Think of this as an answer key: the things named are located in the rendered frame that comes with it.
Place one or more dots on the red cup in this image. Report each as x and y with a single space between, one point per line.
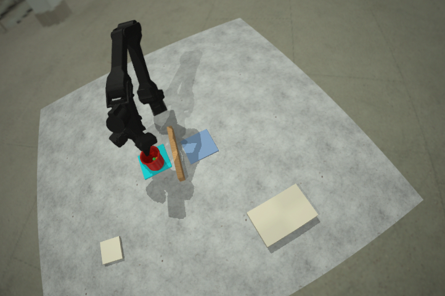
154 153

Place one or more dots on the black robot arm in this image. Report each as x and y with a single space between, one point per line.
126 38

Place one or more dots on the beige flat rectangular board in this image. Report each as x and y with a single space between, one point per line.
281 215

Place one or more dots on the beige square block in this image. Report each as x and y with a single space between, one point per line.
111 250

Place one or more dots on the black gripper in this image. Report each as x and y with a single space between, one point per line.
142 141

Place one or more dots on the orange flat bar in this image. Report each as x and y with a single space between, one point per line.
175 153

